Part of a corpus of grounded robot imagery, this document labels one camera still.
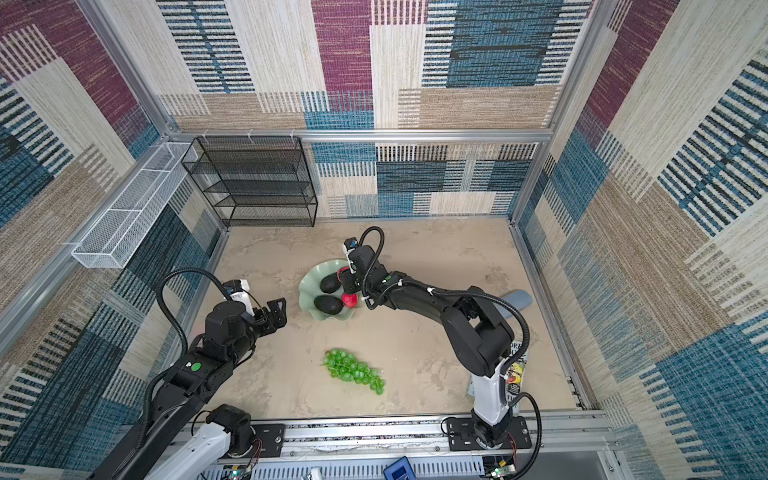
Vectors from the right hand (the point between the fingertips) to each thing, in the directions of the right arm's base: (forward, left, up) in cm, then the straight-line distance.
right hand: (349, 275), depth 91 cm
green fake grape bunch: (-24, +1, -7) cm, 25 cm away
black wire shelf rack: (+37, +35, +7) cm, 52 cm away
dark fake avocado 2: (-5, +7, -8) cm, 12 cm away
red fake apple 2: (-5, 0, -7) cm, 8 cm away
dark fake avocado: (+1, +7, -5) cm, 9 cm away
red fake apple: (+7, +5, -8) cm, 12 cm away
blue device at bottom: (-47, -13, -5) cm, 49 cm away
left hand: (-13, +18, +8) cm, 23 cm away
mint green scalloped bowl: (-1, +13, -6) cm, 14 cm away
